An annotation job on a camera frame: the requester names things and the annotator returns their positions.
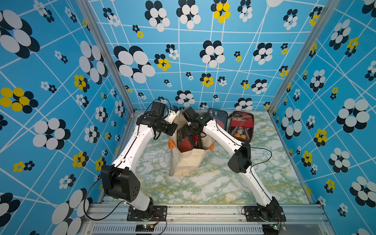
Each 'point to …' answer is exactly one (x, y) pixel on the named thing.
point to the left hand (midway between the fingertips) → (176, 126)
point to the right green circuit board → (270, 229)
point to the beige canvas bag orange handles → (186, 163)
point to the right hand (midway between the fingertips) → (190, 131)
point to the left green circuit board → (144, 227)
